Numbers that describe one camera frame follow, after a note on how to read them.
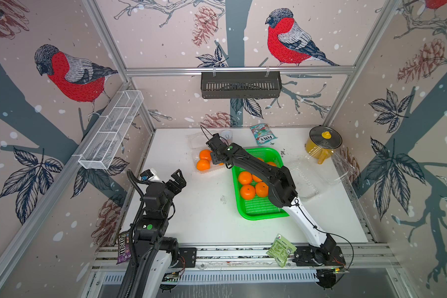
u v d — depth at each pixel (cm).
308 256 74
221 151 75
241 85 105
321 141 94
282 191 61
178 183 68
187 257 73
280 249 75
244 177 90
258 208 88
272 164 96
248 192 87
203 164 97
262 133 114
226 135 110
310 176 97
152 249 49
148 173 64
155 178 66
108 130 78
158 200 54
